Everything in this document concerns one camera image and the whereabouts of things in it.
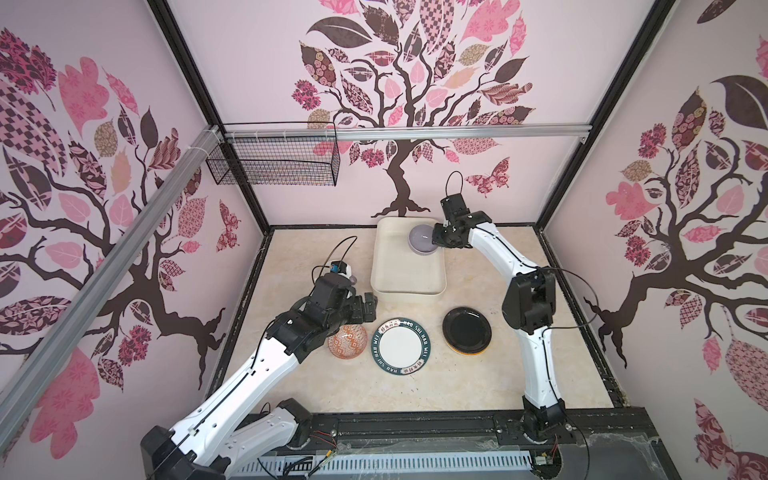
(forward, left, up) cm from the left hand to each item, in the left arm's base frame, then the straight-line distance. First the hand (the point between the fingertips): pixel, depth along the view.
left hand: (361, 305), depth 75 cm
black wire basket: (+48, +30, +14) cm, 58 cm away
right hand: (+31, -24, -6) cm, 39 cm away
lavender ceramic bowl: (+30, -18, -8) cm, 36 cm away
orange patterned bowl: (-2, +5, -19) cm, 20 cm away
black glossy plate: (+1, -31, -17) cm, 35 cm away
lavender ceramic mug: (+18, +5, -15) cm, 24 cm away
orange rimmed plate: (-4, -31, -18) cm, 36 cm away
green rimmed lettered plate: (-3, -11, -20) cm, 23 cm away
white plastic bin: (+26, -10, -21) cm, 35 cm away
